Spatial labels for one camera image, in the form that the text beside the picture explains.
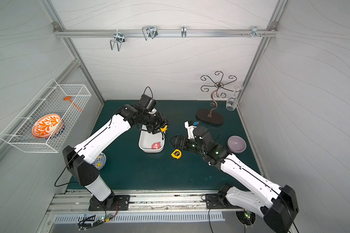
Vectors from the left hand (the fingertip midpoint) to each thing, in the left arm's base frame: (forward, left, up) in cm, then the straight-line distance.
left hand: (169, 126), depth 73 cm
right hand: (-6, -3, -3) cm, 7 cm away
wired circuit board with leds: (-39, +40, -26) cm, 62 cm away
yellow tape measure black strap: (-1, +4, -2) cm, 4 cm away
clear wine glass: (+21, -38, -3) cm, 43 cm away
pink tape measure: (+1, +10, -24) cm, 26 cm away
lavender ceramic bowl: (+3, -42, -23) cm, 48 cm away
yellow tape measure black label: (-4, -3, -24) cm, 24 cm away
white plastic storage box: (+6, +17, -24) cm, 30 cm away
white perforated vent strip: (-36, -7, -27) cm, 46 cm away
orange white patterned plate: (-7, +54, +8) cm, 55 cm away
